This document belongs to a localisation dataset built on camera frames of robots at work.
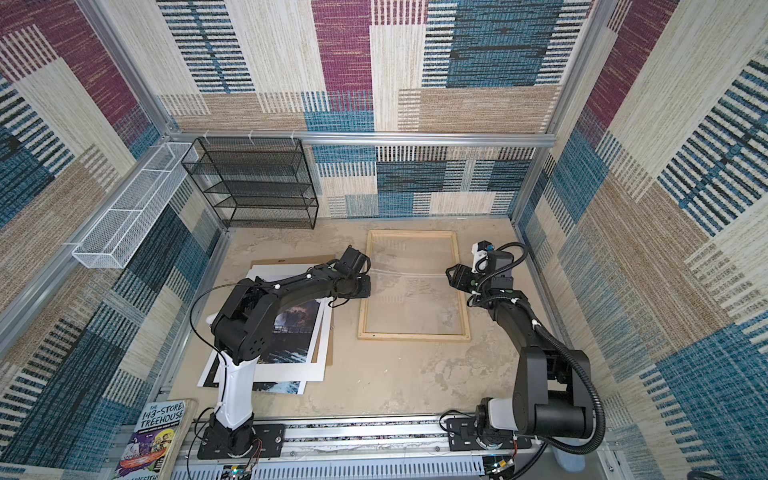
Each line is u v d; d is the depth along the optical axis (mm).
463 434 729
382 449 729
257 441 727
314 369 849
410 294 999
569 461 682
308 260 1143
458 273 804
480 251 807
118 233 727
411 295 996
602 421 369
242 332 535
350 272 794
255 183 1108
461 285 793
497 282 683
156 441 715
